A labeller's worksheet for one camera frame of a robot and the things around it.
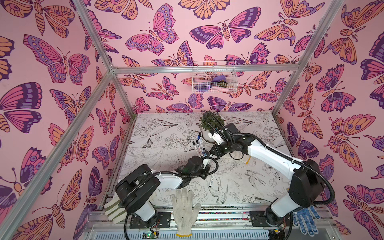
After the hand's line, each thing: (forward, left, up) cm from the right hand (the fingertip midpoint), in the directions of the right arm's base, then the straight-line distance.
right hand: (211, 151), depth 82 cm
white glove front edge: (-28, +14, -15) cm, 34 cm away
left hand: (-3, -1, -8) cm, 8 cm away
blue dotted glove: (-29, -45, -14) cm, 56 cm away
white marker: (+11, +4, -14) cm, 18 cm away
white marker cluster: (+15, +10, -14) cm, 23 cm away
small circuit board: (-37, +30, -16) cm, 50 cm away
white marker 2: (+12, +7, -13) cm, 19 cm away
